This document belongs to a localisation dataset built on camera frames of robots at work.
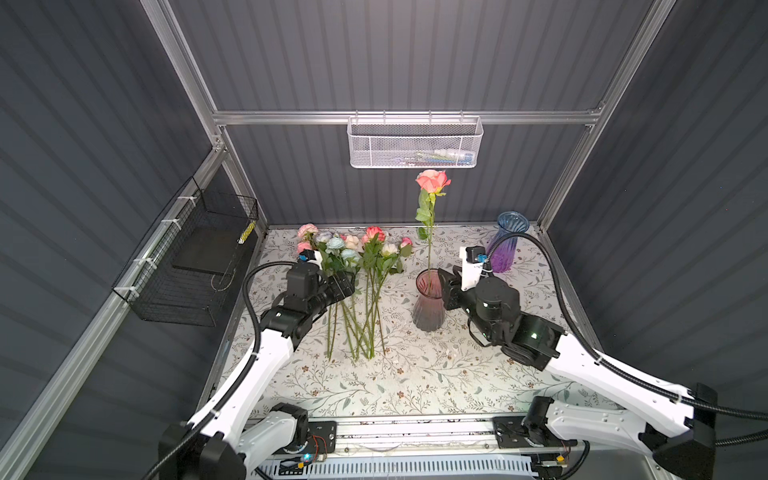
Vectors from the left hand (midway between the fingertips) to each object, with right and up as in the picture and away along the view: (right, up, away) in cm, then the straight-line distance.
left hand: (345, 278), depth 79 cm
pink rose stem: (+7, +2, +26) cm, 27 cm away
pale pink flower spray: (-18, +11, +31) cm, 38 cm away
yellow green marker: (-28, +13, +3) cm, 31 cm away
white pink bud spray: (+4, -19, +11) cm, 23 cm away
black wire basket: (-40, +1, -7) cm, 41 cm away
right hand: (+26, +2, -10) cm, 28 cm away
